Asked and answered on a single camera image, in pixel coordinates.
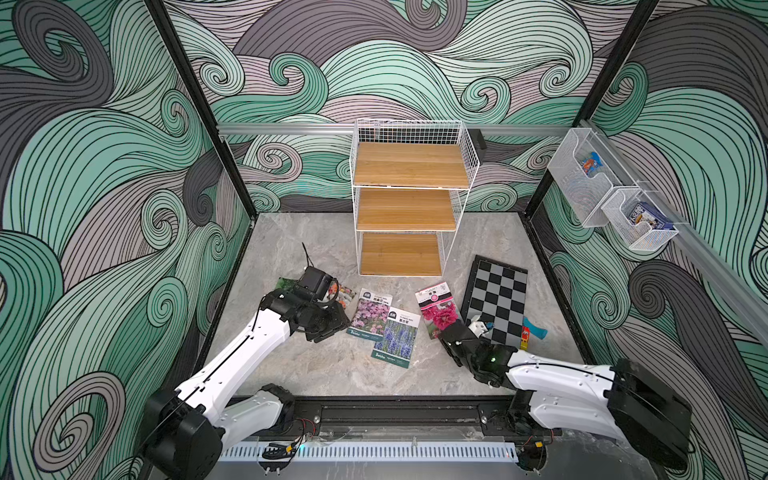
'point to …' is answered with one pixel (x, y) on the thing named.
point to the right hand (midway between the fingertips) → (440, 331)
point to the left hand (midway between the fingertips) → (346, 323)
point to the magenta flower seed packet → (438, 308)
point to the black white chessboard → (497, 292)
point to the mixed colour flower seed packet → (345, 294)
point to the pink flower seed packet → (370, 315)
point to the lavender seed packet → (396, 337)
